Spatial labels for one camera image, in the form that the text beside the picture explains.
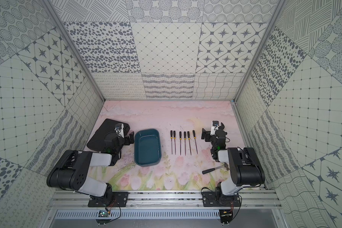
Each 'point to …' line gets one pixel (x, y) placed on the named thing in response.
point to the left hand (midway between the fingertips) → (125, 130)
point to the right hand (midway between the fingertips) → (210, 130)
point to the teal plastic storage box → (147, 147)
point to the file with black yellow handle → (194, 137)
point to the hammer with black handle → (225, 165)
